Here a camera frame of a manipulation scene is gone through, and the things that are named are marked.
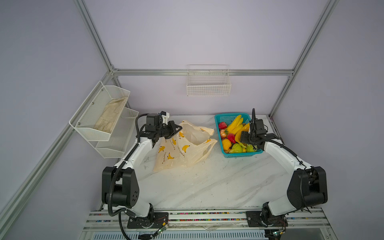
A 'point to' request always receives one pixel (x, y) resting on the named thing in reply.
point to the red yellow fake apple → (223, 133)
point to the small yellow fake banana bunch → (236, 125)
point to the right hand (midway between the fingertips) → (246, 135)
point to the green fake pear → (237, 148)
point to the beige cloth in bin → (111, 114)
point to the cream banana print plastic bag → (189, 143)
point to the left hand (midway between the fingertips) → (182, 127)
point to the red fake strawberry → (222, 125)
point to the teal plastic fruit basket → (227, 118)
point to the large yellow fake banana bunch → (238, 134)
